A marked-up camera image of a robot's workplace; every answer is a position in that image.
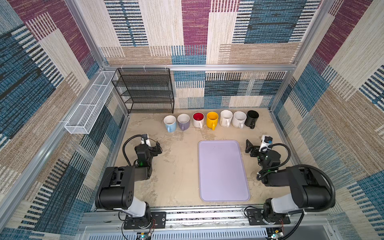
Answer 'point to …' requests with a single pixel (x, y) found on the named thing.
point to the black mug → (252, 116)
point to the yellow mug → (212, 119)
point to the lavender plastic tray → (222, 176)
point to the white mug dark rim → (198, 118)
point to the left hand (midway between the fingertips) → (149, 141)
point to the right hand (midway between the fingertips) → (253, 141)
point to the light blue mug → (170, 122)
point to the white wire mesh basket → (82, 120)
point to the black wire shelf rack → (145, 90)
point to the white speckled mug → (239, 118)
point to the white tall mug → (226, 118)
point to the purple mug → (183, 121)
